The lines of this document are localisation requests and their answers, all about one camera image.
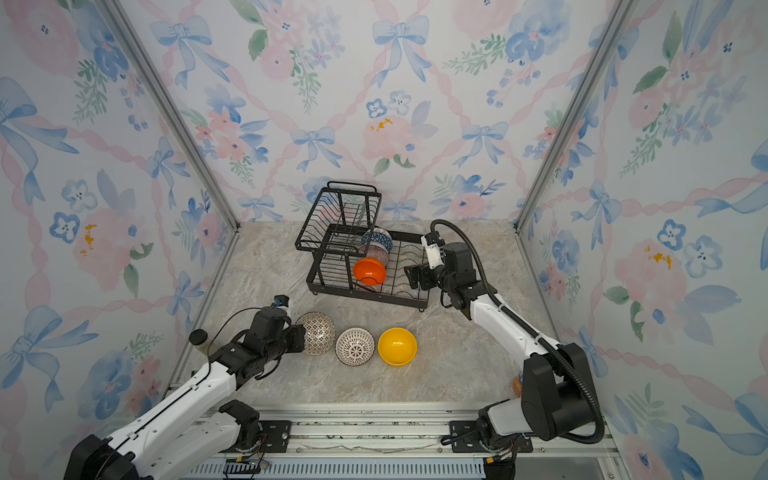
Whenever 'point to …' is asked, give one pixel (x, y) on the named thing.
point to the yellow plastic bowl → (397, 346)
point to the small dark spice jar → (198, 336)
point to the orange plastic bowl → (369, 271)
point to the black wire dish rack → (351, 254)
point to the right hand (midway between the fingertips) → (420, 261)
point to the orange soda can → (517, 386)
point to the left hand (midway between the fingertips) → (305, 327)
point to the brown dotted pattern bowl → (320, 332)
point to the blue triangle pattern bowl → (378, 235)
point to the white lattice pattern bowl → (355, 346)
